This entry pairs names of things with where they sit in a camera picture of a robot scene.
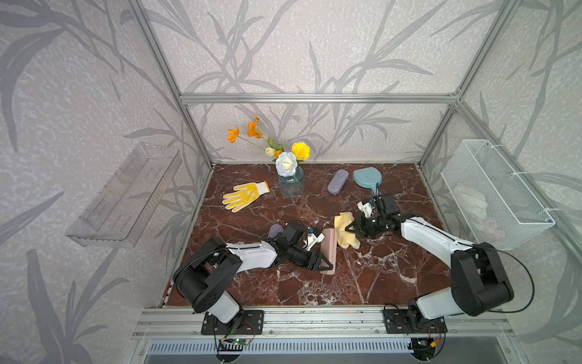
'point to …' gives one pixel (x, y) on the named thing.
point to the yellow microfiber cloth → (345, 238)
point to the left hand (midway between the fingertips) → (326, 269)
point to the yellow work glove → (245, 195)
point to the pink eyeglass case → (329, 248)
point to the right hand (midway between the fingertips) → (343, 230)
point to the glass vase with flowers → (290, 175)
